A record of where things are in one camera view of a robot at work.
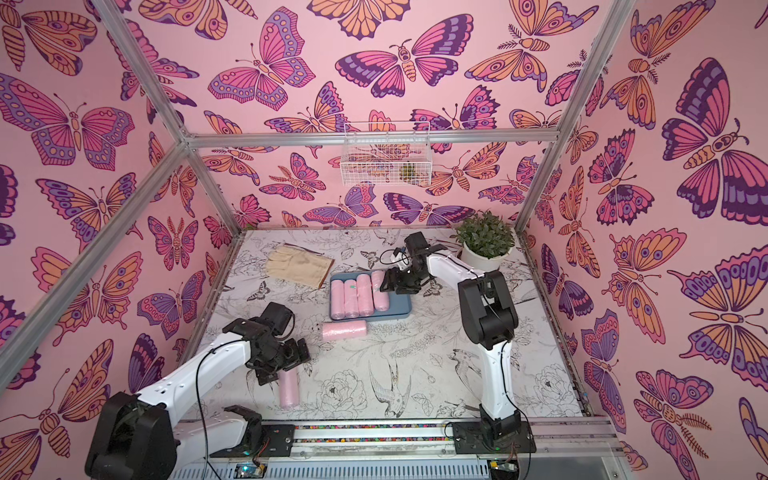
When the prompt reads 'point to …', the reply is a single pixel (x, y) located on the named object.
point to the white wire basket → (386, 154)
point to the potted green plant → (487, 239)
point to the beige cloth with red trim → (302, 266)
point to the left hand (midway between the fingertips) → (301, 363)
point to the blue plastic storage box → (399, 303)
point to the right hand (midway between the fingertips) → (383, 291)
